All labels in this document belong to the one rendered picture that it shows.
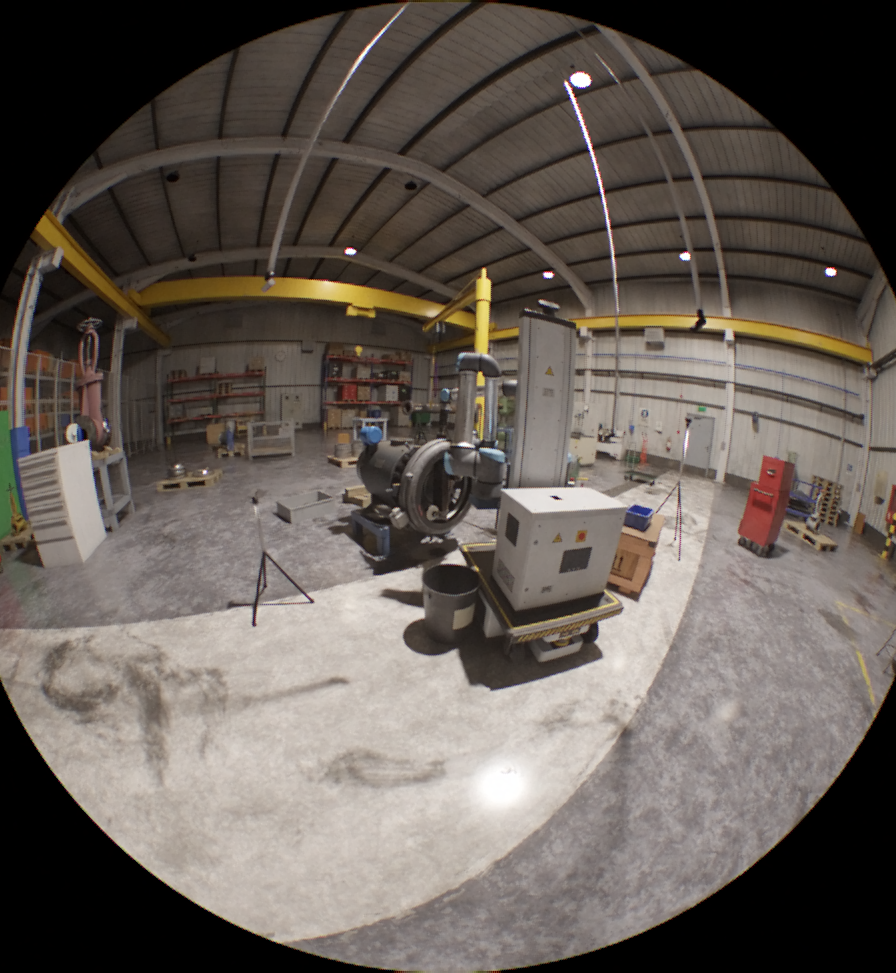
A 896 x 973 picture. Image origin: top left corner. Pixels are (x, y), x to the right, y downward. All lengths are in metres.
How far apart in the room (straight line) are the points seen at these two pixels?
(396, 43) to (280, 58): 2.02
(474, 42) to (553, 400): 7.17
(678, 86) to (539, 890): 9.36
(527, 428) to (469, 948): 2.18
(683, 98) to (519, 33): 3.25
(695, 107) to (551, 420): 8.21
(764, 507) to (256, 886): 5.00
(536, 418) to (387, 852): 1.98
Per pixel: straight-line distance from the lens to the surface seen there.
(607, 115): 8.62
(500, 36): 7.55
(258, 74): 8.01
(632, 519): 2.39
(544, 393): 1.60
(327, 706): 1.46
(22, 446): 7.45
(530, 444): 1.58
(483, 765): 1.30
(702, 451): 11.95
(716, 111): 8.84
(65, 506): 3.73
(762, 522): 4.45
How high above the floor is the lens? 1.21
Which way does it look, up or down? 15 degrees down
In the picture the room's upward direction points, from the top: 3 degrees clockwise
